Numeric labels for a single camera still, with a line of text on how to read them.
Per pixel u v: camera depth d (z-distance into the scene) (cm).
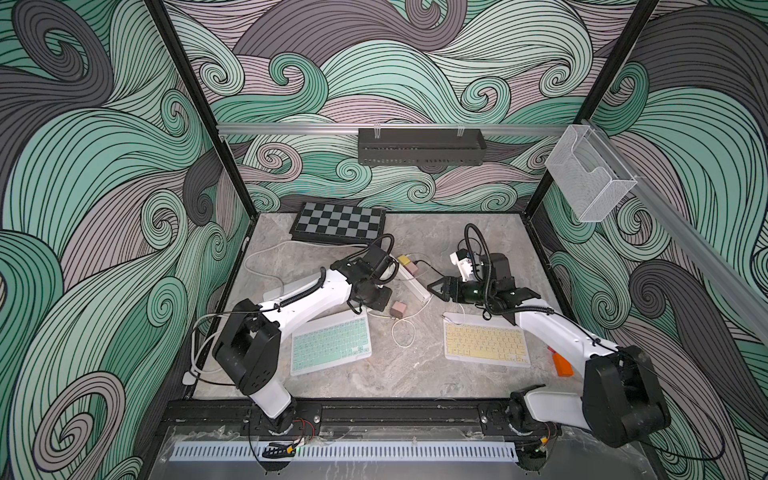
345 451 70
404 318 91
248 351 43
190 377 82
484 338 87
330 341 83
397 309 92
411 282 95
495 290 67
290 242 110
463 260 78
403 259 104
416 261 104
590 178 77
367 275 62
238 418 73
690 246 59
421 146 94
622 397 41
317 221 114
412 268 101
